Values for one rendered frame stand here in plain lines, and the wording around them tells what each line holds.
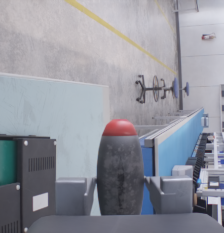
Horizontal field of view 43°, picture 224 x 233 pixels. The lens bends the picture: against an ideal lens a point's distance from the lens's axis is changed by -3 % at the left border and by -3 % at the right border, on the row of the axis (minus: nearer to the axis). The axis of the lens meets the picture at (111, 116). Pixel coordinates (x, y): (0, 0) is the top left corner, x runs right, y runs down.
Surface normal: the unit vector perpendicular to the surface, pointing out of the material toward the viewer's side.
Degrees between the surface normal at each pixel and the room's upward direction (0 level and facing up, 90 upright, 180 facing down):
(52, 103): 0
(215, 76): 90
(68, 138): 0
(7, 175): 0
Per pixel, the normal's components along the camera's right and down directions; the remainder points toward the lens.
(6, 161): 0.94, -0.02
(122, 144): 0.07, -0.26
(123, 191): 0.10, 0.03
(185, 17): -0.33, 0.05
